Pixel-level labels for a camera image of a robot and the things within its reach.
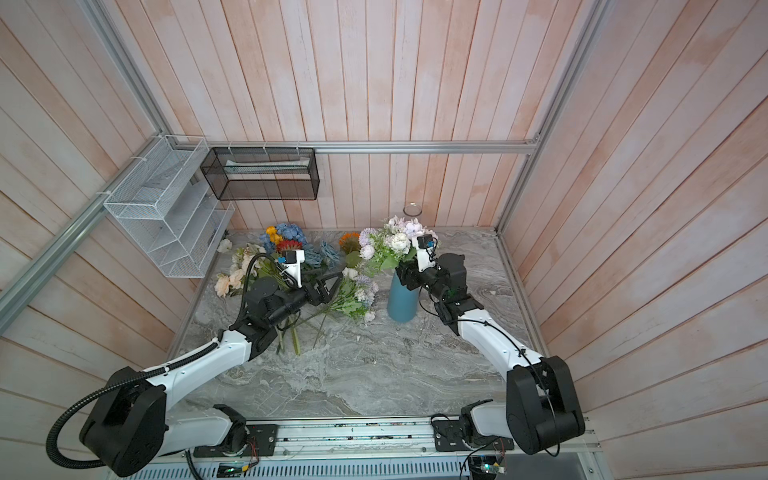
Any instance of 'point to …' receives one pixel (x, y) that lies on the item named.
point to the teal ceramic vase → (402, 301)
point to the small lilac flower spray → (355, 296)
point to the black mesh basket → (263, 173)
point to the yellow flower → (274, 237)
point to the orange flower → (350, 241)
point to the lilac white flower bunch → (393, 245)
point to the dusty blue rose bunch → (321, 251)
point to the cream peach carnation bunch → (234, 283)
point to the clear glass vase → (412, 210)
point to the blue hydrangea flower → (291, 231)
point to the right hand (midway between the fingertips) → (403, 256)
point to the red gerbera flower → (287, 245)
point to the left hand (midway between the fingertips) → (334, 277)
